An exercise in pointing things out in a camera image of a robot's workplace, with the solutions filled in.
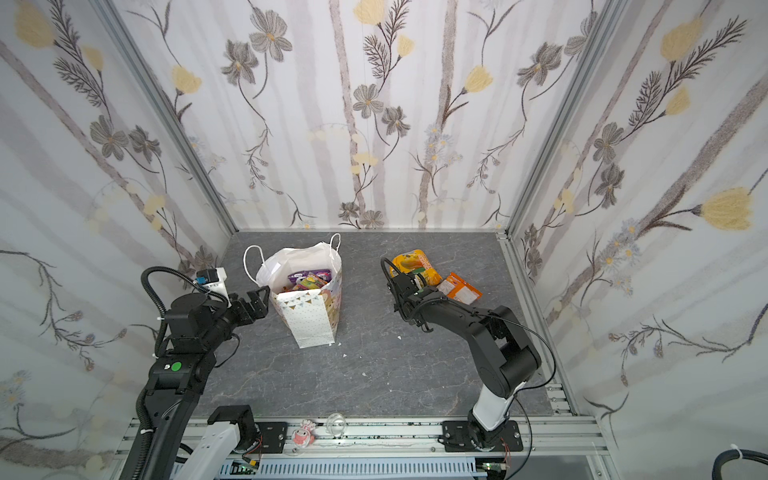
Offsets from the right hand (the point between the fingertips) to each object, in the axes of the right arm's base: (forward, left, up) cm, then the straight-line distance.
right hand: (421, 300), depth 92 cm
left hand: (-7, +45, +18) cm, 49 cm away
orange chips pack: (+1, +34, +6) cm, 35 cm away
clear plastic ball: (-34, +23, -7) cm, 42 cm away
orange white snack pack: (+8, -13, -5) cm, 16 cm away
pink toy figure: (-38, +30, -3) cm, 48 cm away
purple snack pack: (+5, +31, +5) cm, 31 cm away
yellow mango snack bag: (+16, +1, -2) cm, 16 cm away
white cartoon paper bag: (-11, +31, +8) cm, 33 cm away
